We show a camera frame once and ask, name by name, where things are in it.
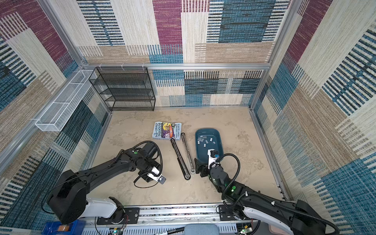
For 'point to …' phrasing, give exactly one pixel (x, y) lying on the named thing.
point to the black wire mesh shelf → (125, 88)
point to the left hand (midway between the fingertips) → (156, 167)
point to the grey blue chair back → (201, 229)
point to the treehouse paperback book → (167, 130)
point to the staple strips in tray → (202, 140)
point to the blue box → (57, 228)
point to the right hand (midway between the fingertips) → (202, 160)
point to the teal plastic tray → (207, 138)
